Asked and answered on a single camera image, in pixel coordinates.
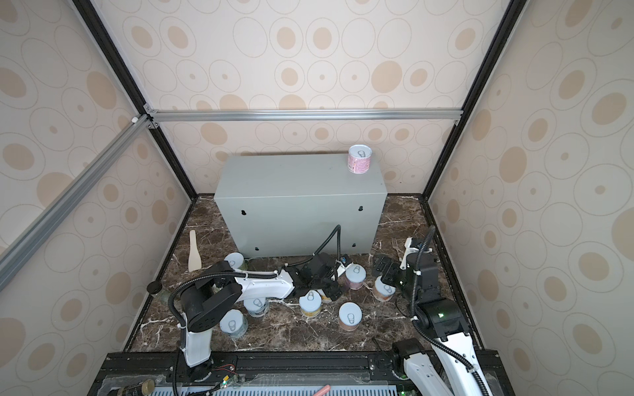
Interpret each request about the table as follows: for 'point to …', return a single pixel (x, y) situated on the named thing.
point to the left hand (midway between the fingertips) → (349, 277)
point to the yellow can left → (310, 304)
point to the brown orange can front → (350, 315)
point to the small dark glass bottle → (159, 294)
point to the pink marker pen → (324, 389)
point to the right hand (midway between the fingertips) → (388, 260)
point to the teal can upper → (257, 307)
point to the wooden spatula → (195, 262)
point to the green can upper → (235, 260)
